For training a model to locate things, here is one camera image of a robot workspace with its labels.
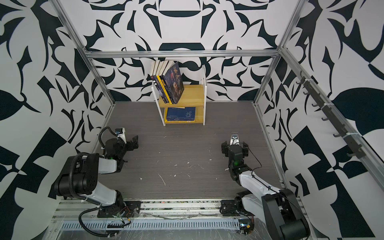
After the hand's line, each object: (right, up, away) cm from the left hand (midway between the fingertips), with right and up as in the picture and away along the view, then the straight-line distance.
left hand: (128, 134), depth 93 cm
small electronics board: (+64, -41, -22) cm, 79 cm away
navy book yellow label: (+31, +12, +9) cm, 35 cm away
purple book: (+28, +30, -7) cm, 42 cm away
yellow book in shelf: (+21, +7, +9) cm, 24 cm away
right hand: (+64, -3, -6) cm, 65 cm away
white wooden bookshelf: (+40, +25, +12) cm, 49 cm away
